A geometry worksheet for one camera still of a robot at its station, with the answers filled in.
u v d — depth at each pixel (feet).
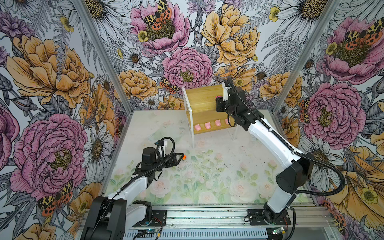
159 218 2.41
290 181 1.70
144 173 1.99
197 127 2.92
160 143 2.55
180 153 2.66
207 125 2.94
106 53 2.94
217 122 3.00
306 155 1.51
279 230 2.35
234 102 1.96
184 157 3.11
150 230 2.34
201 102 2.63
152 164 2.27
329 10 2.39
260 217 2.40
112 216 1.37
